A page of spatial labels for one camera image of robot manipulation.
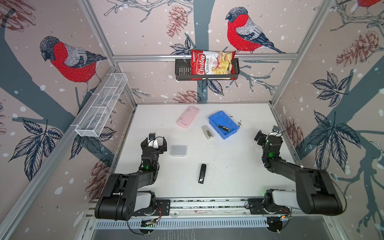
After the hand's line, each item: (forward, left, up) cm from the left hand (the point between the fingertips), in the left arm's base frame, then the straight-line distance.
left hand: (154, 137), depth 86 cm
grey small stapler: (+9, -33, -10) cm, 36 cm away
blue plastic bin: (+23, -44, -11) cm, 51 cm away
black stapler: (-19, -28, -9) cm, 35 cm away
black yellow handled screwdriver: (+14, -45, -10) cm, 48 cm away
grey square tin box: (-4, -14, -10) cm, 17 cm away
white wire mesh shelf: (0, +26, +18) cm, 31 cm away
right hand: (+2, -68, -1) cm, 68 cm away
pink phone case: (+25, -19, -10) cm, 33 cm away
